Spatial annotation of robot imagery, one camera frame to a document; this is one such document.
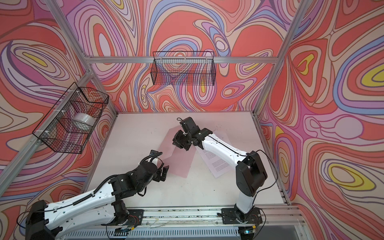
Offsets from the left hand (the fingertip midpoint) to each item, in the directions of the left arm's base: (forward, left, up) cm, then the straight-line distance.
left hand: (163, 164), depth 78 cm
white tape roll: (+15, +39, +18) cm, 45 cm away
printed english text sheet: (+5, -31, -13) cm, 34 cm away
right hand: (+10, -4, +4) cm, 11 cm away
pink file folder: (+9, -7, -12) cm, 16 cm away
